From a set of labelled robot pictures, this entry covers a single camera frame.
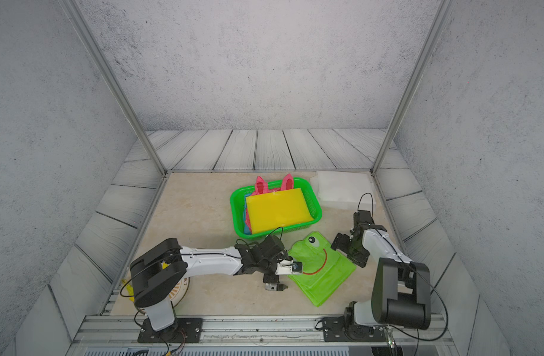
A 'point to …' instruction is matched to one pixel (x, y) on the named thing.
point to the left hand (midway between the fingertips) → (290, 273)
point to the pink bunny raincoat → (261, 187)
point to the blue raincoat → (246, 228)
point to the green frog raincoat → (324, 268)
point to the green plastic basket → (238, 199)
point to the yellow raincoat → (272, 210)
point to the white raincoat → (345, 189)
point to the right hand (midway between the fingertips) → (344, 251)
